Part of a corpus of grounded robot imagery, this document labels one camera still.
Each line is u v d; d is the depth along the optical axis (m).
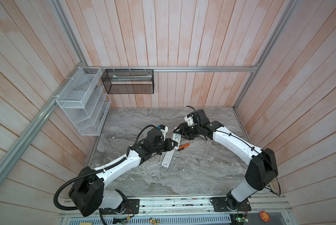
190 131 0.74
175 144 0.78
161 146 0.68
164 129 0.74
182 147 0.94
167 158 0.90
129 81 1.04
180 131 0.73
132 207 0.73
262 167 0.44
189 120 0.78
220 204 0.73
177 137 0.80
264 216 0.70
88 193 0.40
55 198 0.38
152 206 0.75
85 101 0.72
